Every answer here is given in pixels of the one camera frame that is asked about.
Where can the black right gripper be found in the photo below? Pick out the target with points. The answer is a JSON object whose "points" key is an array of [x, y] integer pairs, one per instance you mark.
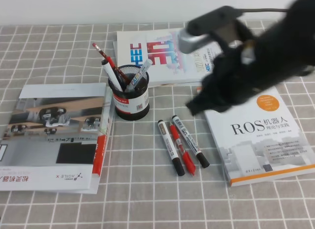
{"points": [[236, 76]]}

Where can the white marker black cap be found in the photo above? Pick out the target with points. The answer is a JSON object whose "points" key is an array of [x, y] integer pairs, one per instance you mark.
{"points": [[190, 141]]}

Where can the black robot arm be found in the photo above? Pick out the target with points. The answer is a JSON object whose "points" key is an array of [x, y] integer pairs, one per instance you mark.
{"points": [[287, 47]]}

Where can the red gel pen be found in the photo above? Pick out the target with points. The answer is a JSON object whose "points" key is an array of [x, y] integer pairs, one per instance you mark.
{"points": [[191, 168]]}

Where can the white paint marker pen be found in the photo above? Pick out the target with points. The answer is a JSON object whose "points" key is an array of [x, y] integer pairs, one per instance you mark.
{"points": [[138, 76]]}

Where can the black mesh pen holder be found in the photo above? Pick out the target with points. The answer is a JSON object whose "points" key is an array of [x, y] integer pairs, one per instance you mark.
{"points": [[132, 106]]}

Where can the white marker brown label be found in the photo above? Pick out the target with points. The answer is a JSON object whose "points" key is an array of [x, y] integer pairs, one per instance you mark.
{"points": [[171, 147]]}

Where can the white ROS robotics book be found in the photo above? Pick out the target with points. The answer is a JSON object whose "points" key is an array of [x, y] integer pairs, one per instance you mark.
{"points": [[260, 141]]}

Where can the grey checkered tablecloth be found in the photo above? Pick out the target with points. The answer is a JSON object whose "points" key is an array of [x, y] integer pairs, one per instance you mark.
{"points": [[139, 187]]}

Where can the white HEEC magazine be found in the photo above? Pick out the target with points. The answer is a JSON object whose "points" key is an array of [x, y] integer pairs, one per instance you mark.
{"points": [[203, 56]]}

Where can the red white booklet underneath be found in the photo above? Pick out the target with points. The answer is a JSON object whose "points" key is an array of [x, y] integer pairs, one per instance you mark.
{"points": [[102, 141]]}

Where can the red pencil with eraser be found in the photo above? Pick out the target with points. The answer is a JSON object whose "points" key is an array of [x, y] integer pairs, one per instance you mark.
{"points": [[113, 66]]}

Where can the white marker red band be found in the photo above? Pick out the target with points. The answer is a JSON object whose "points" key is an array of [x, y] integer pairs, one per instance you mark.
{"points": [[111, 75]]}

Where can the AgileX robot brochure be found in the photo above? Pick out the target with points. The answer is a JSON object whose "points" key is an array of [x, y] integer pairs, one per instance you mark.
{"points": [[51, 139]]}

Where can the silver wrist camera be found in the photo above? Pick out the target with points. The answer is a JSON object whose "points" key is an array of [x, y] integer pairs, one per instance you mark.
{"points": [[188, 43]]}

